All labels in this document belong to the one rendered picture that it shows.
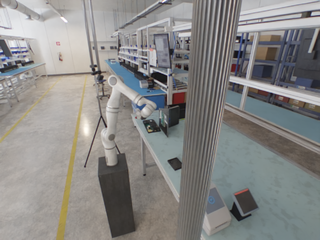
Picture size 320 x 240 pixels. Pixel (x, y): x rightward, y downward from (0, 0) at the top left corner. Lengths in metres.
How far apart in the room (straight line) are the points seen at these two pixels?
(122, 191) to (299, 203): 1.24
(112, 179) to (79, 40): 11.53
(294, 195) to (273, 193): 0.11
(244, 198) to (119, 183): 0.97
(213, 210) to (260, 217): 0.28
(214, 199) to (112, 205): 1.05
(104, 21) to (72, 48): 2.69
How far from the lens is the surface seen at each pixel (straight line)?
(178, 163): 1.22
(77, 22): 12.60
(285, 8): 0.97
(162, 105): 3.27
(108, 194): 1.59
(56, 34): 12.68
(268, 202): 1.15
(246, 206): 0.95
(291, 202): 1.22
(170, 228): 2.08
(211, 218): 0.86
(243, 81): 1.56
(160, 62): 2.83
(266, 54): 5.24
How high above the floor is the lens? 1.78
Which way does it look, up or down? 25 degrees down
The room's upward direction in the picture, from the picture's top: straight up
